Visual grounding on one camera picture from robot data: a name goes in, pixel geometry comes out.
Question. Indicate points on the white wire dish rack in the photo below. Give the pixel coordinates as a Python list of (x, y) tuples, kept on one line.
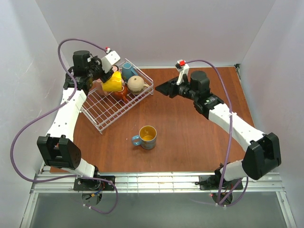
[(102, 111)]

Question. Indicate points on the blue mug with yellow inside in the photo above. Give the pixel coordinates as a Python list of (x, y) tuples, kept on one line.
[(146, 138)]

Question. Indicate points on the aluminium frame rail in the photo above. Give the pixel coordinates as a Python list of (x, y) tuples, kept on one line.
[(156, 188)]

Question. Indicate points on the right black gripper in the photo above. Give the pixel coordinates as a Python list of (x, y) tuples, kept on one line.
[(173, 88)]

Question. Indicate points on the teal dotted mug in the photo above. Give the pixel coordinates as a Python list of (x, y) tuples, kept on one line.
[(128, 71)]

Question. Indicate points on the salmon pink dotted mug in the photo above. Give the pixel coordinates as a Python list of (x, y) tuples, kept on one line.
[(99, 89)]

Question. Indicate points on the small orange cup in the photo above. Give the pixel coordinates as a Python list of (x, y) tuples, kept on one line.
[(121, 95)]

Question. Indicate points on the beige round mug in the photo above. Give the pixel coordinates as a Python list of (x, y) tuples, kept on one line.
[(136, 85)]

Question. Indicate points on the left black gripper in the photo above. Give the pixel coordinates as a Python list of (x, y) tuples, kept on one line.
[(104, 76)]

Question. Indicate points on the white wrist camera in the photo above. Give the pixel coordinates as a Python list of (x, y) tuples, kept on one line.
[(183, 69), (109, 60)]

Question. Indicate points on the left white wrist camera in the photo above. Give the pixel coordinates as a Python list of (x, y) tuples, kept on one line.
[(109, 60)]

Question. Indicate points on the light pink faceted mug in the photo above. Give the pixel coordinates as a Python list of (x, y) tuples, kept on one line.
[(115, 68)]

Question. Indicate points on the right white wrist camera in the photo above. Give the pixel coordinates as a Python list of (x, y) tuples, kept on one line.
[(183, 69)]

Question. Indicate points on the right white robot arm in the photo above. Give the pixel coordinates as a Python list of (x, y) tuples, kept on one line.
[(262, 151)]

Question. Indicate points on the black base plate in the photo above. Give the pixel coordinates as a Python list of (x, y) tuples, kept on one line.
[(82, 184), (211, 182)]

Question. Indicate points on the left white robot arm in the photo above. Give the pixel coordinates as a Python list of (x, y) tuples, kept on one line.
[(57, 147)]

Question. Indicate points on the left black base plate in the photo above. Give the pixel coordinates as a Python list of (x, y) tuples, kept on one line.
[(82, 184)]

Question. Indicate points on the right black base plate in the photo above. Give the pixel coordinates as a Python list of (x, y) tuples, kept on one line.
[(211, 182)]

